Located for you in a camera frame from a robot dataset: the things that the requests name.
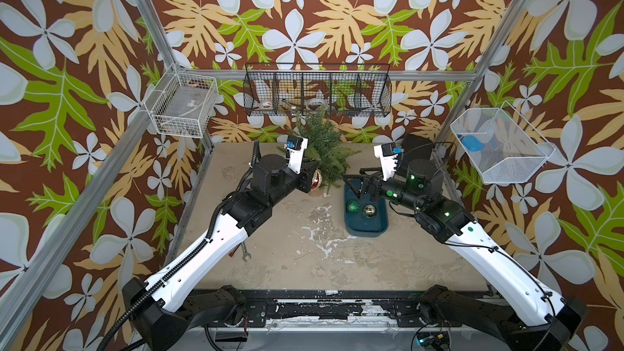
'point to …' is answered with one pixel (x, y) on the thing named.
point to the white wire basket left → (180, 106)
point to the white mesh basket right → (501, 146)
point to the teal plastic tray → (363, 217)
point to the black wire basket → (348, 89)
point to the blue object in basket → (472, 143)
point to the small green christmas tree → (325, 146)
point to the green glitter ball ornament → (353, 206)
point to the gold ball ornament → (369, 210)
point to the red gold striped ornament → (317, 179)
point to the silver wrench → (245, 253)
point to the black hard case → (413, 147)
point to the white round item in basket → (314, 103)
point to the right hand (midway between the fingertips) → (351, 174)
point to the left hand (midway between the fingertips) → (314, 158)
